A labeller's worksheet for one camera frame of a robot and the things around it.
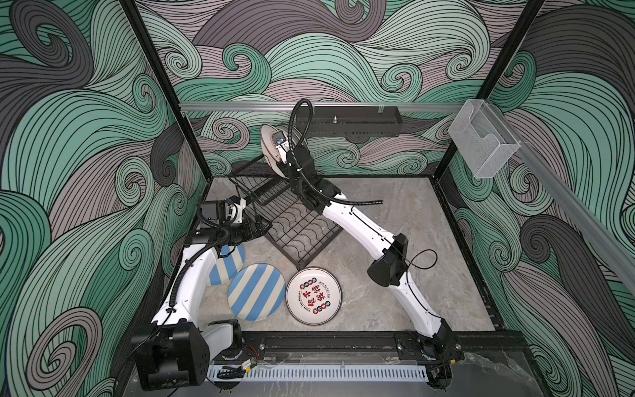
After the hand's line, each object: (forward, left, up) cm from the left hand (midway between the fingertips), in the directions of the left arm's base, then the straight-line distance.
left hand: (260, 225), depth 79 cm
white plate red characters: (-16, -18, -19) cm, 31 cm away
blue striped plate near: (-15, +2, -19) cm, 25 cm away
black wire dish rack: (+11, -11, -19) cm, 24 cm away
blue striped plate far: (-3, +15, -20) cm, 26 cm away
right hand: (+18, -10, +19) cm, 28 cm away
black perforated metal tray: (+40, -33, +14) cm, 54 cm away
